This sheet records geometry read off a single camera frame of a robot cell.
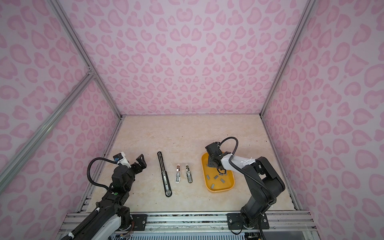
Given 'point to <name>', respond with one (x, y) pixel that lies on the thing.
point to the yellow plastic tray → (215, 181)
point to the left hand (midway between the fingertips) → (136, 155)
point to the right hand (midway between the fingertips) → (214, 161)
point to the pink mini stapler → (177, 179)
